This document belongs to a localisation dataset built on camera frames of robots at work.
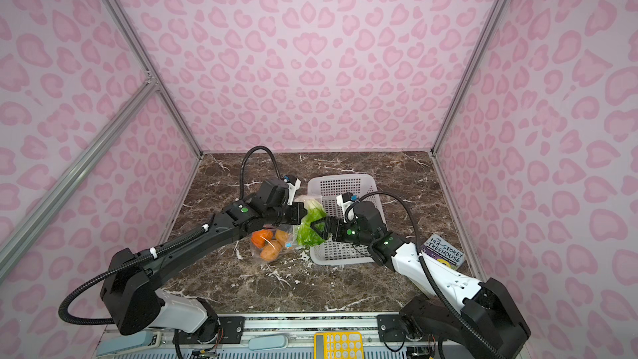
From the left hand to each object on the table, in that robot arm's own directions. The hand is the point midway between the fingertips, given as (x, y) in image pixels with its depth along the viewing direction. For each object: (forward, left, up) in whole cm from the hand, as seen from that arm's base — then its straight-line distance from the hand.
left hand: (310, 209), depth 79 cm
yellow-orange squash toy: (-3, +11, -13) cm, 17 cm away
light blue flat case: (-34, +12, -14) cm, 38 cm away
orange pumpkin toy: (-5, +18, -11) cm, 22 cm away
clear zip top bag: (-10, +7, -5) cm, 13 cm away
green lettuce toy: (-8, +1, -2) cm, 8 cm away
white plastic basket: (+18, -5, -14) cm, 23 cm away
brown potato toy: (-9, +14, -14) cm, 21 cm away
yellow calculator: (-34, -8, -17) cm, 39 cm away
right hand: (-6, -3, -1) cm, 7 cm away
